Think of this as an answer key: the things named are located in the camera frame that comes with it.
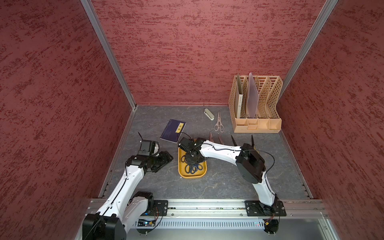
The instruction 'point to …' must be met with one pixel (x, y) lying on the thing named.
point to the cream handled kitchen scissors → (210, 137)
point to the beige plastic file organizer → (267, 120)
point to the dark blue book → (173, 131)
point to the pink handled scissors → (219, 125)
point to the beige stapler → (209, 114)
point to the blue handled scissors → (192, 168)
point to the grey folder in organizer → (252, 97)
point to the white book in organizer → (239, 95)
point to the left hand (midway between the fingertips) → (169, 164)
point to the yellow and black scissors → (252, 142)
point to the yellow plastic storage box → (182, 162)
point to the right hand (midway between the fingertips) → (193, 163)
